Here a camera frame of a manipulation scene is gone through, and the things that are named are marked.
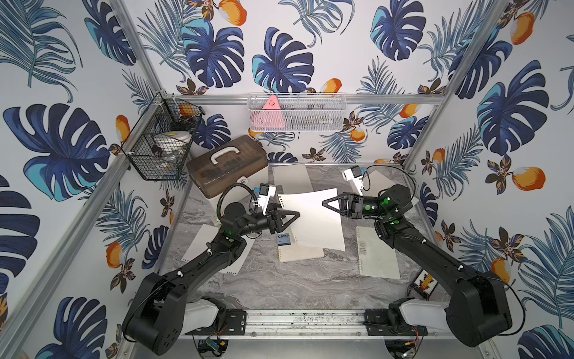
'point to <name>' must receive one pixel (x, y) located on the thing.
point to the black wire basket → (158, 146)
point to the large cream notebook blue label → (288, 249)
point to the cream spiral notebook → (293, 179)
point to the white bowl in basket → (172, 142)
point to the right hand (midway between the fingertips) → (324, 204)
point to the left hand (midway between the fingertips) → (296, 210)
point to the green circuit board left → (214, 345)
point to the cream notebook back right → (374, 182)
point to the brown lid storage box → (216, 170)
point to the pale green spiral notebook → (377, 257)
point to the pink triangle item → (270, 116)
